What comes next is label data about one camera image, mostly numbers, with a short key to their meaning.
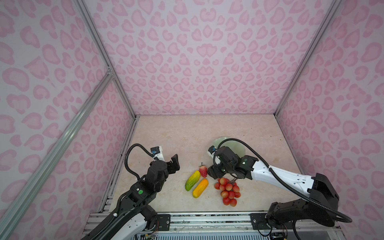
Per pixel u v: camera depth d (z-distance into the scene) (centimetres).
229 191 78
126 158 50
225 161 62
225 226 72
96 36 77
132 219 60
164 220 74
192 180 84
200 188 82
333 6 69
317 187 46
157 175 53
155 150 63
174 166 68
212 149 72
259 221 74
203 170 87
